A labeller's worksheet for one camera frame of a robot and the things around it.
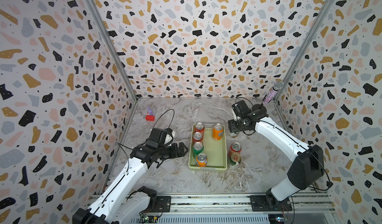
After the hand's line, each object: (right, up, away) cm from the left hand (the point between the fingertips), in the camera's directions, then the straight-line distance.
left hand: (183, 150), depth 76 cm
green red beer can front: (+26, -5, +2) cm, 27 cm away
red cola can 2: (+7, +5, +11) cm, 14 cm away
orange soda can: (+9, -5, +2) cm, 11 cm away
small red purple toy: (-29, +17, +33) cm, 47 cm away
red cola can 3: (+28, 0, +7) cm, 29 cm away
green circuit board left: (-16, -31, -6) cm, 35 cm away
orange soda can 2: (+19, +8, +15) cm, 26 cm away
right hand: (+28, +12, +10) cm, 32 cm away
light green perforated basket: (+18, -4, +17) cm, 25 cm away
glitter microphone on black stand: (+53, +30, +16) cm, 63 cm away
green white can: (+28, +7, +9) cm, 30 cm away
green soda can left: (+8, 0, +6) cm, 9 cm away
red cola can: (+9, +10, +15) cm, 20 cm away
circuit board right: (+45, -31, -6) cm, 55 cm away
